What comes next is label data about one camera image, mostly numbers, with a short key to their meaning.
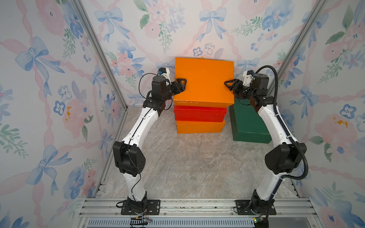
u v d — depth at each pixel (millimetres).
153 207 742
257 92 619
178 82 701
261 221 730
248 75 730
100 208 754
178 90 697
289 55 879
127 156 483
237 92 721
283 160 492
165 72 691
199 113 854
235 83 715
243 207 734
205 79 780
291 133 505
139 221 731
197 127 1057
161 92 606
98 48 837
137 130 511
